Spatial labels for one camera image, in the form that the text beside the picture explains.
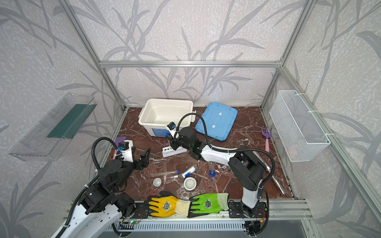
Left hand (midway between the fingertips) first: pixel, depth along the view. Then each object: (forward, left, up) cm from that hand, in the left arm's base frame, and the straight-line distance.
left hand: (146, 145), depth 71 cm
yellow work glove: (-22, -10, -22) cm, 32 cm away
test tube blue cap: (-5, -13, -24) cm, 28 cm away
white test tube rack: (+7, -6, -21) cm, 23 cm away
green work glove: (-21, -28, -23) cm, 42 cm away
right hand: (+12, -8, -6) cm, 16 cm away
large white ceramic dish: (-12, -21, -22) cm, 33 cm away
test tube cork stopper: (-8, -12, -24) cm, 28 cm away
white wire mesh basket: (-1, -68, +11) cm, 69 cm away
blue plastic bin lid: (+35, -41, -25) cm, 59 cm away
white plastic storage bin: (+39, +8, -22) cm, 45 cm away
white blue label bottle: (-6, -18, -23) cm, 29 cm away
